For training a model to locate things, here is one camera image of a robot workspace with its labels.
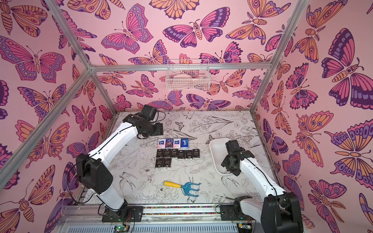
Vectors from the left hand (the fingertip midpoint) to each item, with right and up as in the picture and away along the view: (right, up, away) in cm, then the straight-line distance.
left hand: (161, 130), depth 86 cm
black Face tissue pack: (-2, -15, +8) cm, 18 cm away
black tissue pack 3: (+12, -16, +9) cm, 22 cm away
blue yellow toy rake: (+15, -33, -4) cm, 36 cm away
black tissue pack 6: (-2, -20, +4) cm, 21 cm away
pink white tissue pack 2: (+8, -9, +12) cm, 17 cm away
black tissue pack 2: (+7, -15, +9) cm, 19 cm away
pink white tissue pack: (-2, -10, +12) cm, 15 cm away
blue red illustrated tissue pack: (+3, -9, +12) cm, 16 cm away
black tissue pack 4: (+17, -16, +8) cm, 24 cm away
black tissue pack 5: (+21, -15, +8) cm, 27 cm away
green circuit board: (-17, -48, -15) cm, 53 cm away
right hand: (+38, -21, -1) cm, 43 cm away
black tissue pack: (+2, -16, +9) cm, 18 cm away
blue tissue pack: (+14, -9, +12) cm, 20 cm away
